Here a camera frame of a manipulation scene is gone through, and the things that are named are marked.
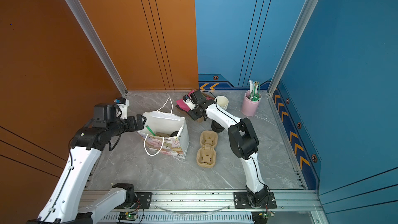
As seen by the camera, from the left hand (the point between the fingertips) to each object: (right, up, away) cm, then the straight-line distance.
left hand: (137, 117), depth 72 cm
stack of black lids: (+39, -8, +23) cm, 46 cm away
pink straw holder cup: (+62, +4, +31) cm, 69 cm away
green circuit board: (-5, -45, -1) cm, 46 cm away
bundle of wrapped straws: (+62, +16, +22) cm, 68 cm away
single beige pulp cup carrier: (+7, -12, +19) cm, 23 cm away
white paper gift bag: (+8, -3, +8) cm, 12 cm away
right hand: (+24, +2, +25) cm, 35 cm away
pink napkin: (+16, +6, +33) cm, 37 cm away
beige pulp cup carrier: (+33, -23, +14) cm, 42 cm away
